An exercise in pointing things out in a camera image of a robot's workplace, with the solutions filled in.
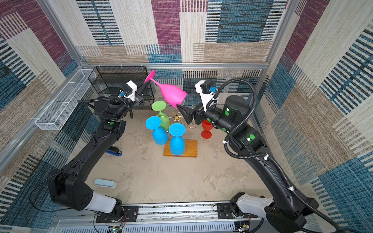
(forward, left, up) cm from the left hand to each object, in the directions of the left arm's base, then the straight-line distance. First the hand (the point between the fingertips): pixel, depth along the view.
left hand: (148, 79), depth 60 cm
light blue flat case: (-25, +31, -49) cm, 63 cm away
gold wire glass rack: (-3, -10, -20) cm, 22 cm away
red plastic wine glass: (+3, -27, -36) cm, 45 cm away
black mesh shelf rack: (+39, +41, -26) cm, 62 cm away
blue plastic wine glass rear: (-8, -1, -28) cm, 29 cm away
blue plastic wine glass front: (-14, -11, -26) cm, 31 cm away
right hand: (-10, -16, -3) cm, 19 cm away
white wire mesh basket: (-4, +48, -17) cm, 51 cm away
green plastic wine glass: (+3, -2, -18) cm, 18 cm away
